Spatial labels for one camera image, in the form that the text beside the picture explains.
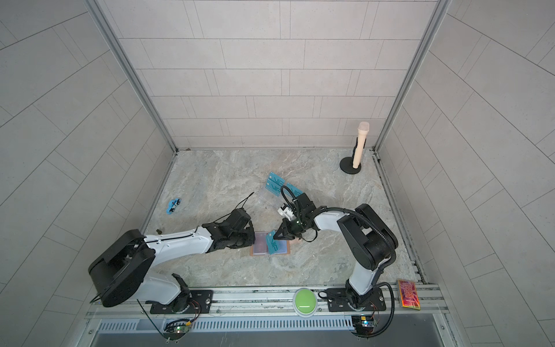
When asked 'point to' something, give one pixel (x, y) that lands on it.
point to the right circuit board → (363, 324)
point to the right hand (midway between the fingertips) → (275, 239)
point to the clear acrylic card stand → (274, 183)
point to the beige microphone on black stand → (352, 165)
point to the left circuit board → (175, 330)
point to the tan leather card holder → (260, 247)
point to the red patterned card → (409, 294)
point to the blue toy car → (172, 205)
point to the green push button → (305, 302)
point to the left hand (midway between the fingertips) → (263, 238)
